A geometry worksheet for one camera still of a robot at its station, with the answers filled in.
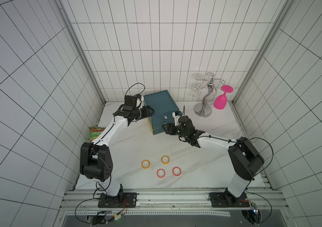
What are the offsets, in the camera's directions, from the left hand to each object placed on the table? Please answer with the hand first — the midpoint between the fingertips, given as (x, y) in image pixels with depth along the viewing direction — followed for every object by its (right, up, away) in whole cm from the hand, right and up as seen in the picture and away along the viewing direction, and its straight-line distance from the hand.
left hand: (150, 113), depth 87 cm
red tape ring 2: (+14, -36, -5) cm, 39 cm away
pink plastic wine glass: (+48, +9, +9) cm, 50 cm away
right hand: (+6, -9, +1) cm, 11 cm away
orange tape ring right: (+7, -30, 0) cm, 31 cm away
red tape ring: (+9, -35, -5) cm, 37 cm away
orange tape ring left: (-1, -33, -1) cm, 33 cm away
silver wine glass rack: (+41, +3, +27) cm, 49 cm away
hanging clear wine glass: (+33, +18, +22) cm, 44 cm away
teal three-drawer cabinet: (+9, +5, +4) cm, 11 cm away
